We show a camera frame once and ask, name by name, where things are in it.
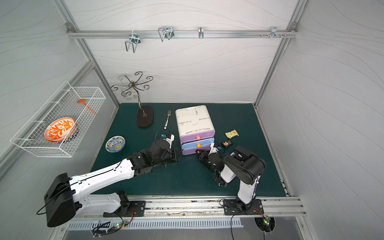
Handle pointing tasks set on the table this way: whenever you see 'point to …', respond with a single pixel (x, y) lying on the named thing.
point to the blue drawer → (197, 144)
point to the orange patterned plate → (61, 130)
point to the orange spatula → (83, 101)
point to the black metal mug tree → (145, 116)
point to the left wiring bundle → (106, 228)
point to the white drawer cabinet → (194, 119)
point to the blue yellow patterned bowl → (115, 144)
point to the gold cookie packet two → (231, 134)
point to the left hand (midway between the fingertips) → (183, 153)
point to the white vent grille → (114, 224)
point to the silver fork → (169, 114)
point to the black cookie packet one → (227, 143)
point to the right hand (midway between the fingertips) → (196, 151)
